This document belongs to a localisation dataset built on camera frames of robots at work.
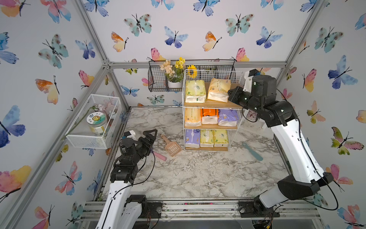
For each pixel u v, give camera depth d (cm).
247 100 52
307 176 39
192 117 77
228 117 76
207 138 95
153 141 65
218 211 75
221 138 95
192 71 82
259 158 93
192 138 94
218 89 66
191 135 96
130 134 68
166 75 88
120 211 46
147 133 65
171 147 98
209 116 75
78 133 66
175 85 91
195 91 66
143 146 63
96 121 65
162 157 93
